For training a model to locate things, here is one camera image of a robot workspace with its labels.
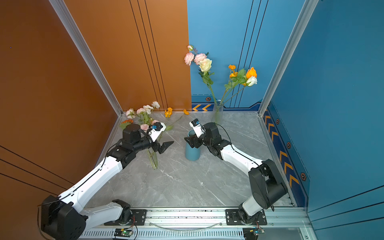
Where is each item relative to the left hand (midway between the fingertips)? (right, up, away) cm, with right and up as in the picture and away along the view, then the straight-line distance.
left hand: (167, 133), depth 77 cm
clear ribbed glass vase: (+31, +12, +30) cm, 44 cm away
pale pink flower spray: (-27, +13, +39) cm, 49 cm away
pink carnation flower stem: (-13, -16, +18) cm, 28 cm away
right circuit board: (+41, -47, -7) cm, 63 cm away
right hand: (+11, -1, +8) cm, 14 cm away
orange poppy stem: (-7, +13, +39) cm, 42 cm away
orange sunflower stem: (-37, +4, +29) cm, 47 cm away
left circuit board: (-20, -48, -6) cm, 52 cm away
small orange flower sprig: (+35, +29, +15) cm, 48 cm away
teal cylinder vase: (+12, -13, +13) cm, 22 cm away
